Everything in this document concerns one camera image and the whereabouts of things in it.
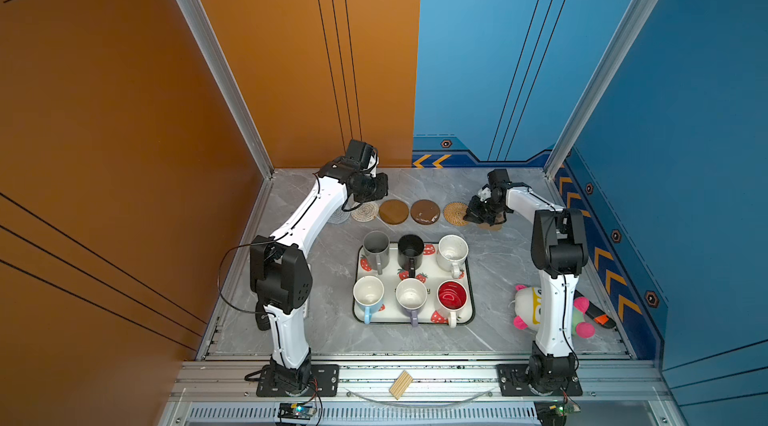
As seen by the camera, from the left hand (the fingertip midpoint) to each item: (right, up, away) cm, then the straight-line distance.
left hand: (389, 188), depth 88 cm
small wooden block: (+3, -49, -16) cm, 51 cm away
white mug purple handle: (+7, -31, -1) cm, 32 cm away
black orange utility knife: (+59, -35, -4) cm, 69 cm away
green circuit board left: (-22, -54, -17) cm, 61 cm away
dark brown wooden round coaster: (+13, -8, +18) cm, 24 cm away
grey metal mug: (-4, -19, +4) cm, 19 cm away
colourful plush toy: (+37, -31, -9) cm, 49 cm away
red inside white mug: (+18, -31, -3) cm, 36 cm away
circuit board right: (+40, -54, -17) cm, 69 cm away
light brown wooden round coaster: (+2, -8, +18) cm, 20 cm away
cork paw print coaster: (+32, -12, +9) cm, 35 cm away
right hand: (+26, -9, +17) cm, 32 cm away
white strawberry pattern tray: (+13, -27, +4) cm, 30 cm away
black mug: (+7, -20, +4) cm, 21 cm away
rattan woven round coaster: (+23, -8, +18) cm, 30 cm away
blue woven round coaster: (-18, -9, +18) cm, 27 cm away
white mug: (+20, -20, +6) cm, 29 cm away
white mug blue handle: (-6, -30, -3) cm, 31 cm away
